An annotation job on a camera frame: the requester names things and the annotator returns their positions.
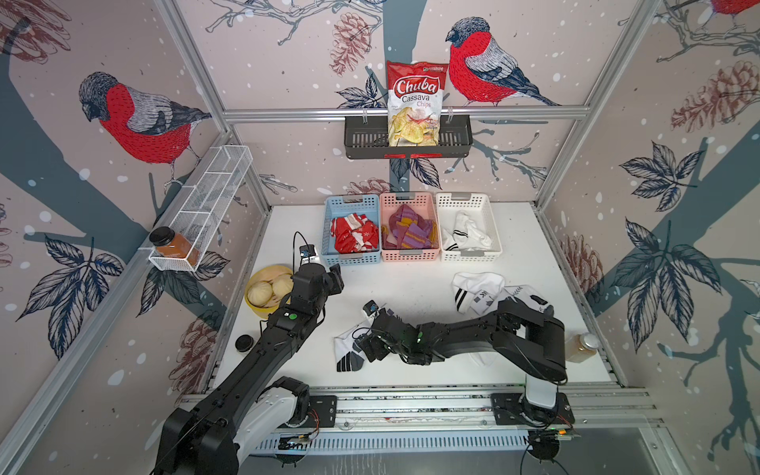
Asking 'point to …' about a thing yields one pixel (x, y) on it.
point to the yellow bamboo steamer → (267, 287)
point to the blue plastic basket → (341, 205)
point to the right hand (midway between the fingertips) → (369, 335)
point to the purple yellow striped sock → (415, 231)
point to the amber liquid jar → (580, 347)
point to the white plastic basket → (475, 205)
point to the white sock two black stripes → (460, 232)
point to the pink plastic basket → (423, 204)
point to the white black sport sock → (347, 357)
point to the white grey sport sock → (524, 294)
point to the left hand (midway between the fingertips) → (336, 261)
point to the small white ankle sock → (475, 236)
